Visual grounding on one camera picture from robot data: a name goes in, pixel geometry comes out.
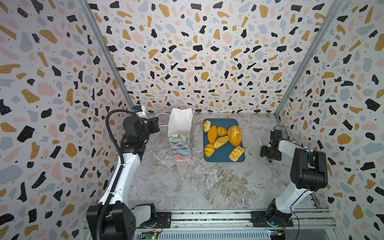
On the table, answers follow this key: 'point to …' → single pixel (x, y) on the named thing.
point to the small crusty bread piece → (207, 126)
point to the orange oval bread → (212, 134)
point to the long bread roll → (220, 141)
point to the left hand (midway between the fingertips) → (157, 115)
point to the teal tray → (222, 154)
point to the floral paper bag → (179, 132)
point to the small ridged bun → (221, 131)
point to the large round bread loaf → (235, 134)
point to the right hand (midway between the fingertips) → (267, 151)
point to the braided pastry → (236, 153)
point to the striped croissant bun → (209, 150)
